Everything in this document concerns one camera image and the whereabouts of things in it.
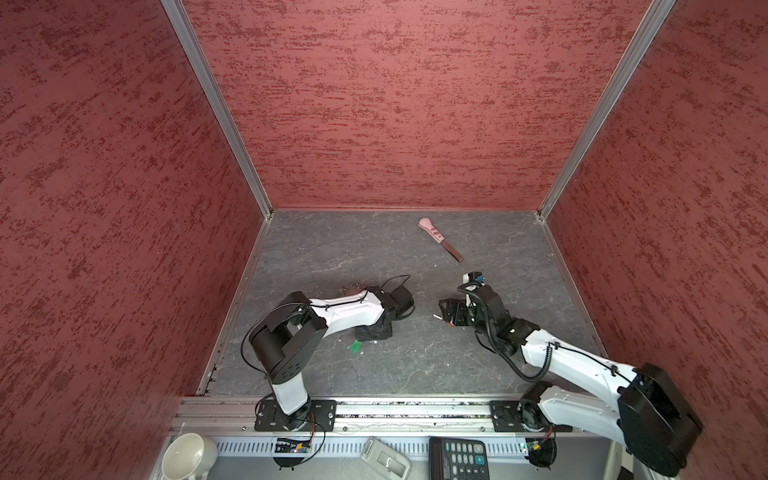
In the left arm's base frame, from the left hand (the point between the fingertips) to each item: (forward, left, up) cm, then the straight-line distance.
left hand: (371, 339), depth 87 cm
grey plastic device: (-29, -5, +2) cm, 29 cm away
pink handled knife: (+45, -19, +3) cm, 49 cm away
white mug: (-29, +39, +4) cm, 49 cm away
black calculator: (-28, -21, +3) cm, 35 cm away
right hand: (+6, -23, +7) cm, 25 cm away
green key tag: (-2, +4, 0) cm, 5 cm away
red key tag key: (0, -22, +13) cm, 25 cm away
